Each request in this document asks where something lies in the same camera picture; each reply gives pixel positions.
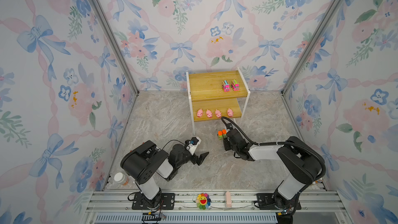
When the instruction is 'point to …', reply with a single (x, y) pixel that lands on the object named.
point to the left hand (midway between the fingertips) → (203, 146)
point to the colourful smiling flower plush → (203, 201)
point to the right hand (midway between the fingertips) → (226, 137)
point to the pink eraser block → (228, 199)
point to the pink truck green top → (235, 85)
